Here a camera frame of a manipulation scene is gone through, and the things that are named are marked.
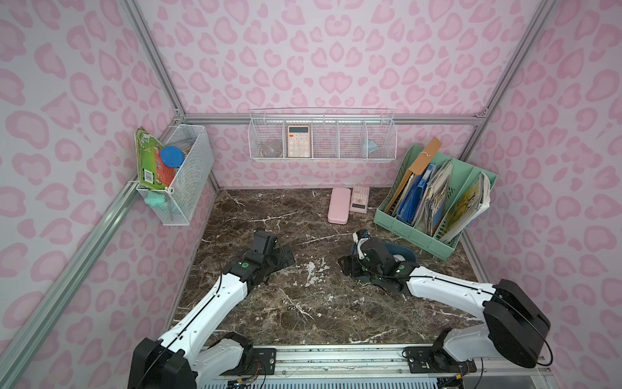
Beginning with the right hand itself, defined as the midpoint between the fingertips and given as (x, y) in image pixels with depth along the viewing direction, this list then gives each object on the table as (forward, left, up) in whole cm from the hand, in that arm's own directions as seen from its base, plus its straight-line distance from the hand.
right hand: (346, 259), depth 85 cm
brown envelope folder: (+21, -23, +23) cm, 39 cm away
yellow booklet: (+14, -44, +15) cm, 48 cm away
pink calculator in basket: (+39, +18, +22) cm, 48 cm away
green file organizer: (+30, -47, +10) cm, 57 cm away
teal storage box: (+8, -20, -7) cm, 23 cm away
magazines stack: (+19, -32, +12) cm, 39 cm away
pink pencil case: (+33, +1, -9) cm, 35 cm away
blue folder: (+22, -25, +3) cm, 33 cm away
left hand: (0, +22, +4) cm, 23 cm away
